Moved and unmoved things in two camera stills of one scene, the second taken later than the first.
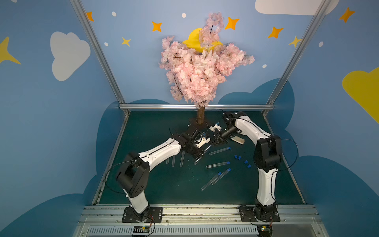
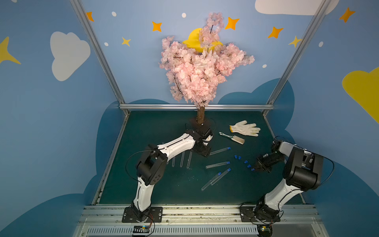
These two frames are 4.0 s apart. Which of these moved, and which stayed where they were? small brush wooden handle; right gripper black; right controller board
Moved: right gripper black
Stayed: small brush wooden handle; right controller board
